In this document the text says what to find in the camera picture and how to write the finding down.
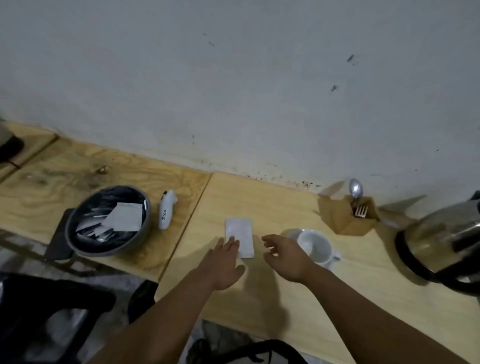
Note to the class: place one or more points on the person's left hand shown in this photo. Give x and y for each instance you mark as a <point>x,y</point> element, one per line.
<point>225,266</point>

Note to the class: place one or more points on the person's right hand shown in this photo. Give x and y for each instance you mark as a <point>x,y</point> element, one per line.
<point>290,262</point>

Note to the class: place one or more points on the white cup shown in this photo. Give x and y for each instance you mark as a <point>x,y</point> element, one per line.
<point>318,247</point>

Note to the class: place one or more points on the white sachet packet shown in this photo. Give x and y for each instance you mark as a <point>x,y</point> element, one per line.
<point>243,232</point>

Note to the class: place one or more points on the steel electric kettle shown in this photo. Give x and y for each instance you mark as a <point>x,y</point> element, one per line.
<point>431,240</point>

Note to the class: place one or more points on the person's left forearm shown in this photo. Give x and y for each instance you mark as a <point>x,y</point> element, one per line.
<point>157,322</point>

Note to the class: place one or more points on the person's right forearm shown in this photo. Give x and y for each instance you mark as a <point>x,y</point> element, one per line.
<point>375,318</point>

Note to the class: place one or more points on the person's black printed clothing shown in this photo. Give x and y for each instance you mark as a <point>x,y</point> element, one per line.
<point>262,354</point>

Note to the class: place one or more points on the wooden cutlery holder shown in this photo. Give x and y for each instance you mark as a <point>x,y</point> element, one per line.
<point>345,221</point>

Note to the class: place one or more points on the white handheld controller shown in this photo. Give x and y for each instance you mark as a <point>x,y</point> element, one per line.
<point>165,213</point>

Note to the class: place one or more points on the metal fork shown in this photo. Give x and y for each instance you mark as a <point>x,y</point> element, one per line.
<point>362,212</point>

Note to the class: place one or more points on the black stool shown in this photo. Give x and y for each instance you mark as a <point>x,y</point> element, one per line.
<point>142,300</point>

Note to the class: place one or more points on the grey round bowl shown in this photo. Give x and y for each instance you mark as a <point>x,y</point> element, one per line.
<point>146,221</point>

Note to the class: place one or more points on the metal spoon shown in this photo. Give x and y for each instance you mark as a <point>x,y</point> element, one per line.
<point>355,187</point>

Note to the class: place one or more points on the black flat tray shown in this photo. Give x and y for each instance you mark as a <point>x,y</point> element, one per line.
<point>56,243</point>

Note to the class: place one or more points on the black chair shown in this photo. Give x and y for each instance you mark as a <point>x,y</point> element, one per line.
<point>30,300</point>

